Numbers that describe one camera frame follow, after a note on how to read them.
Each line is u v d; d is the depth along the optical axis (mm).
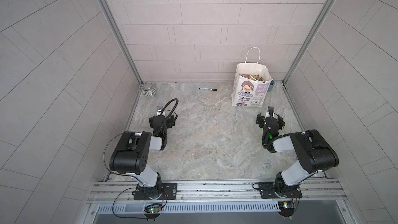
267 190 714
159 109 781
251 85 847
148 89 1074
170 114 678
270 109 787
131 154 448
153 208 652
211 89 1117
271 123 721
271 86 1093
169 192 710
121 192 719
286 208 688
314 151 459
